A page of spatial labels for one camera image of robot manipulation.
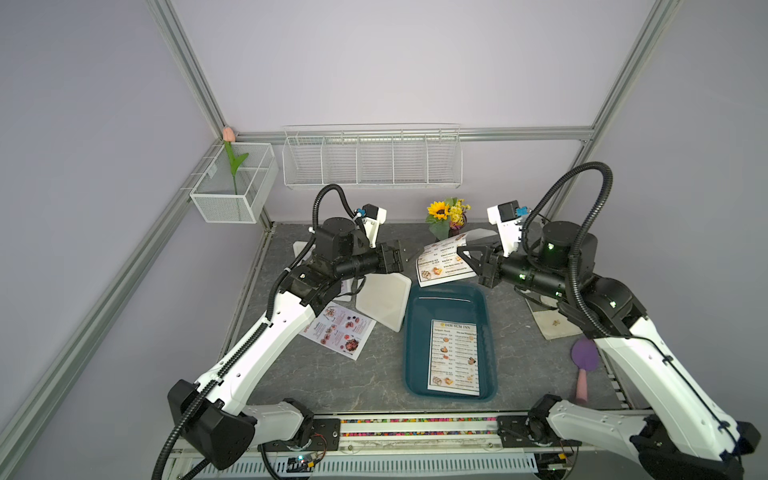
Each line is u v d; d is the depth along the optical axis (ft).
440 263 2.02
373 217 1.97
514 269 1.65
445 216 2.92
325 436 2.39
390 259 1.92
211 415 1.23
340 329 3.03
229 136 2.93
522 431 2.41
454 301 3.19
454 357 2.79
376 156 3.26
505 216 1.66
